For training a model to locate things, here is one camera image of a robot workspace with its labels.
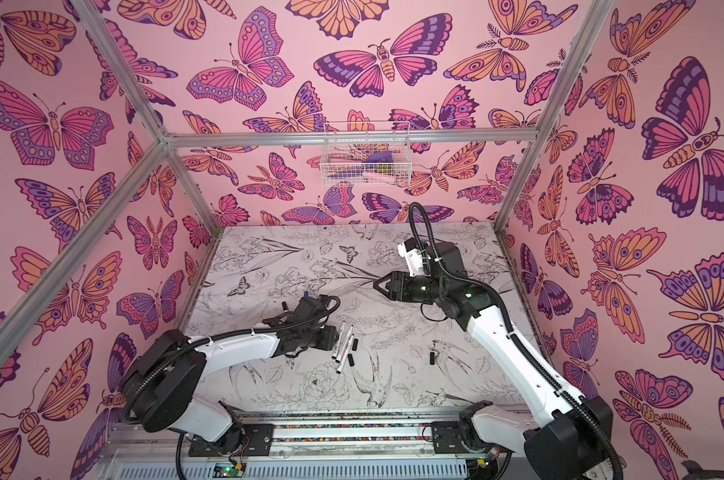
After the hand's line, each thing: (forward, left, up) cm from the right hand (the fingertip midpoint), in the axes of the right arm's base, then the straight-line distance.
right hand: (381, 281), depth 72 cm
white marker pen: (+14, +25, -27) cm, 40 cm away
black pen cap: (-9, -15, -27) cm, 32 cm away
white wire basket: (+45, +4, +7) cm, 46 cm away
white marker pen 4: (-8, +11, -26) cm, 30 cm away
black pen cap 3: (-9, +9, -27) cm, 30 cm away
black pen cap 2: (-4, +8, -27) cm, 28 cm away
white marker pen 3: (-4, +11, -26) cm, 28 cm away
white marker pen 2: (+9, +32, -26) cm, 42 cm away
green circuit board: (-35, +38, -29) cm, 59 cm away
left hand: (-2, +13, -24) cm, 27 cm away
